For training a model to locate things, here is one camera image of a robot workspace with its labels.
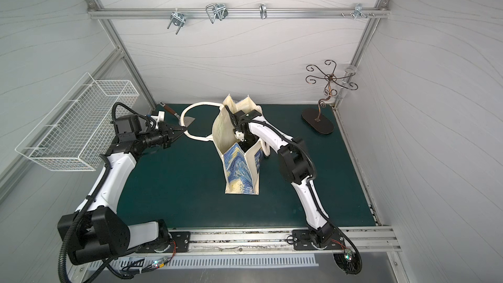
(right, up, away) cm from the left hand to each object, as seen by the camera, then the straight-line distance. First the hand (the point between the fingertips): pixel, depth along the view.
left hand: (186, 129), depth 75 cm
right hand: (+24, -11, +18) cm, 32 cm away
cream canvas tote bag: (+23, -11, -7) cm, 26 cm away
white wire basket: (-37, -1, -7) cm, 37 cm away
